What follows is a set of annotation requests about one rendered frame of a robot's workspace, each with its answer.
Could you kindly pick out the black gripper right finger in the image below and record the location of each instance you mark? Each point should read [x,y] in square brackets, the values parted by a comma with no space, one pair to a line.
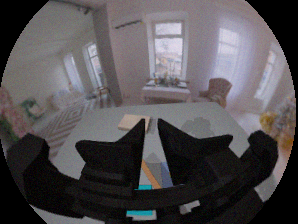
[182,150]

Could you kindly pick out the beige flat block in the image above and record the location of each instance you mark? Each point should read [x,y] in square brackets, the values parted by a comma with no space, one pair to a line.
[128,122]

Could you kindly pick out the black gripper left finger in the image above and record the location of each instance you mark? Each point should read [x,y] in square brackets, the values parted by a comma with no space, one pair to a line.
[126,152]

